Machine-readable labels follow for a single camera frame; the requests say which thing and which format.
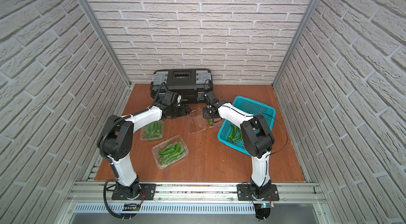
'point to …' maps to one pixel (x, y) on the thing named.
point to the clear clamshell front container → (162, 146)
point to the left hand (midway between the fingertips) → (189, 109)
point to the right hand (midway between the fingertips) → (210, 112)
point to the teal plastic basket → (230, 132)
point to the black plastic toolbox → (191, 84)
